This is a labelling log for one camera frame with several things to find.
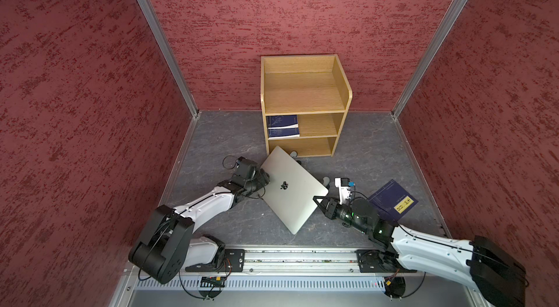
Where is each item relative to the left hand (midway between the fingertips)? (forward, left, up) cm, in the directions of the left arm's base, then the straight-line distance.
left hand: (264, 183), depth 89 cm
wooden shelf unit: (+22, -16, +28) cm, 39 cm away
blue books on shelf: (+19, -8, +15) cm, 25 cm away
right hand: (-11, -19, +6) cm, 23 cm away
